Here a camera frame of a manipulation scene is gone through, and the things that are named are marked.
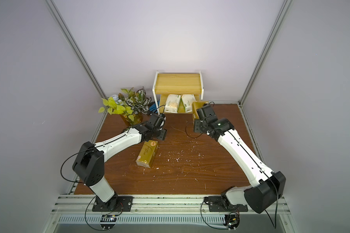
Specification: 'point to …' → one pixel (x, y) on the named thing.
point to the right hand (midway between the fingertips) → (199, 120)
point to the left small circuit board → (109, 218)
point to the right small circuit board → (232, 221)
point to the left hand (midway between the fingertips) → (164, 131)
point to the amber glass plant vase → (131, 104)
